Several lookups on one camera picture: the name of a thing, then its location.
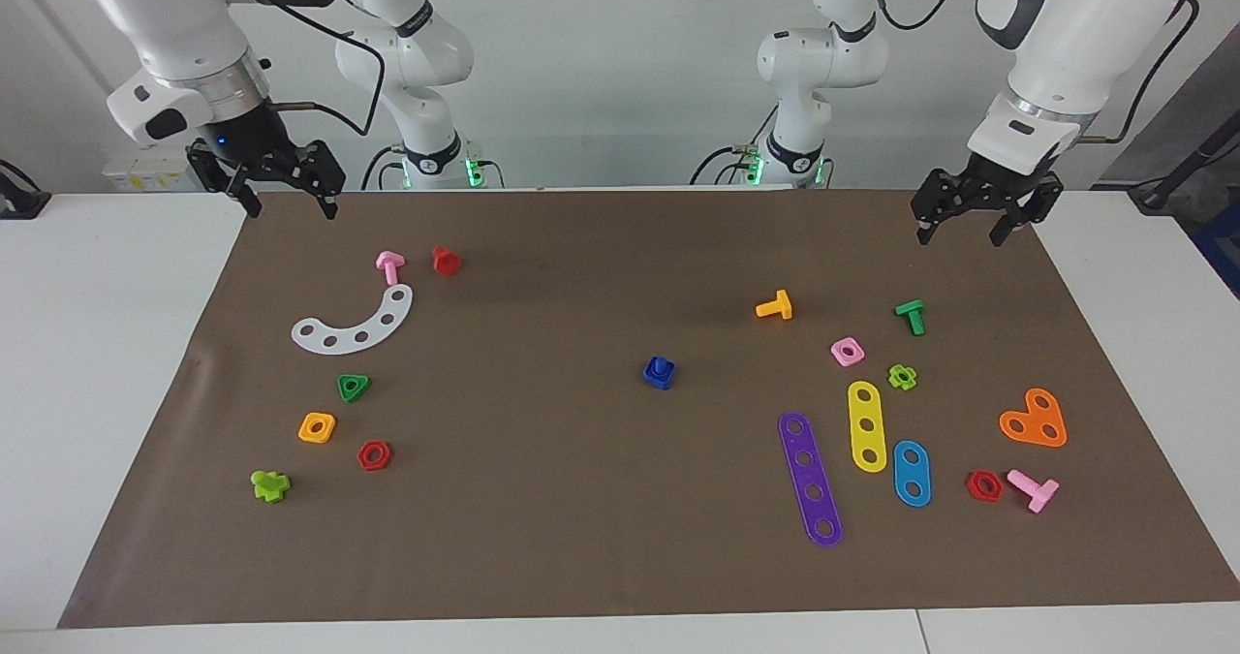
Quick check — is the white power strip box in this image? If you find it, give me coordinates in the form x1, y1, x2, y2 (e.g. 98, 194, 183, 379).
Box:
102, 145, 209, 196

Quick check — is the white curved five-hole plate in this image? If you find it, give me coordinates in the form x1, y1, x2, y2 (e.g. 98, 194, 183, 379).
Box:
291, 283, 415, 357

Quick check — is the yellow three-hole plastic plate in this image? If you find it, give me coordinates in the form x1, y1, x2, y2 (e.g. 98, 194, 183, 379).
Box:
847, 380, 888, 474

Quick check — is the orange-red heart-shaped plastic plate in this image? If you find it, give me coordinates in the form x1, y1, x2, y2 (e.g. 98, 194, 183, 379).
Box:
999, 388, 1069, 449

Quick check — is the black stand pole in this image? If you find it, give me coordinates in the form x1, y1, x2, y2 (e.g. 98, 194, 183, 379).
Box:
1129, 116, 1240, 214

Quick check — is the blue box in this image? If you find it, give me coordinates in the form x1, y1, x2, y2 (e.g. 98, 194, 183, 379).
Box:
1193, 203, 1240, 298

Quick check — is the blue two-hole plastic plate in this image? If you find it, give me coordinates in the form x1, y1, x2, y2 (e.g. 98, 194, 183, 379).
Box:
892, 439, 932, 509

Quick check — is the purple four-hole plastic plate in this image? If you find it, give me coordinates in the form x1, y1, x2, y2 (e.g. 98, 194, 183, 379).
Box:
778, 412, 844, 547

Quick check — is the brown table mat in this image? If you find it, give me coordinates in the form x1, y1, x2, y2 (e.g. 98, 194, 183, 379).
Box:
56, 187, 1240, 630

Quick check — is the black base cable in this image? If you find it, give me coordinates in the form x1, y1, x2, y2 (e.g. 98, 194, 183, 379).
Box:
690, 136, 776, 187
360, 143, 408, 191

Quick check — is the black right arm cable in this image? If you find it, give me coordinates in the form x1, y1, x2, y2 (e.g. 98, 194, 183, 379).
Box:
266, 0, 388, 139

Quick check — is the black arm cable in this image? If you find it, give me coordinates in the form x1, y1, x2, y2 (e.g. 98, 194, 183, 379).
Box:
865, 0, 1202, 144
266, 0, 388, 139

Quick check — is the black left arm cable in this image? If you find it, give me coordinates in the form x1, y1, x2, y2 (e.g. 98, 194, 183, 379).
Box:
865, 0, 1202, 144

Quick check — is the black clamp mount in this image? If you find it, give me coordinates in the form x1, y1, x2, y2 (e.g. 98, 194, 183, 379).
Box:
0, 158, 51, 221

